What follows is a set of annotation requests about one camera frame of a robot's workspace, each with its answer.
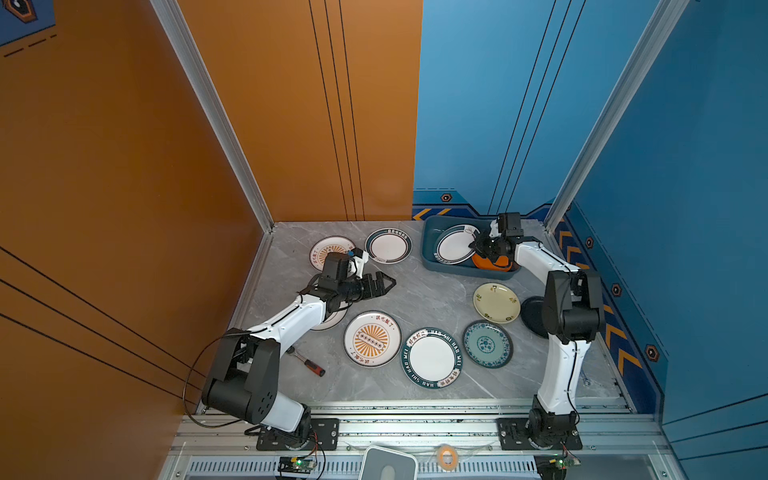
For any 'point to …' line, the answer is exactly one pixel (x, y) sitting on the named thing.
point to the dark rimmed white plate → (388, 246)
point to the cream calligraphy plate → (496, 302)
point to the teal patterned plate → (487, 345)
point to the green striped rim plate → (453, 245)
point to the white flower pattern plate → (336, 318)
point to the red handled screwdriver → (309, 364)
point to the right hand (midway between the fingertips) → (467, 243)
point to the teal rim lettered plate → (431, 358)
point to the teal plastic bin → (433, 225)
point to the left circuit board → (296, 465)
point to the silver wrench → (586, 381)
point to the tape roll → (447, 457)
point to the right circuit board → (563, 462)
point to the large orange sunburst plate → (372, 339)
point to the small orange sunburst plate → (325, 245)
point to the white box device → (379, 463)
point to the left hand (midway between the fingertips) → (386, 283)
